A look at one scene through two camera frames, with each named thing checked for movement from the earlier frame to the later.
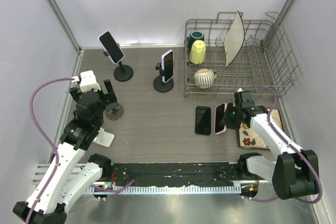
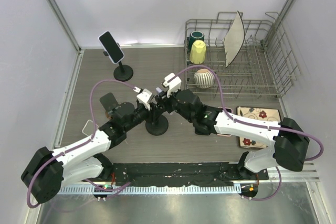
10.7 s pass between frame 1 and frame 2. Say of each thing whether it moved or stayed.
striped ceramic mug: stayed
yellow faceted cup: stayed
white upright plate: stayed
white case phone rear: stayed
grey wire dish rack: stayed
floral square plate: stayed
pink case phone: moved
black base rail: stayed
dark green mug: stayed
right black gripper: moved
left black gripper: moved
